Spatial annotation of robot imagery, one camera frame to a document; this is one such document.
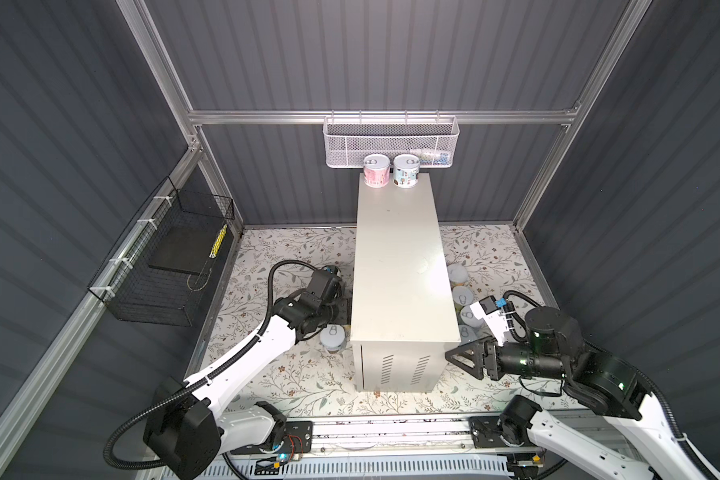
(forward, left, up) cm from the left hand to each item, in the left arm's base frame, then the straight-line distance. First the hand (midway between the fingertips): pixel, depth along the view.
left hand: (346, 307), depth 81 cm
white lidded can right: (-15, -25, +19) cm, 35 cm away
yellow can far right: (+14, -36, -6) cm, 39 cm away
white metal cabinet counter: (-13, -12, +20) cm, 27 cm away
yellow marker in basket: (+15, +34, +12) cm, 39 cm away
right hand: (-20, -22, +13) cm, 32 cm away
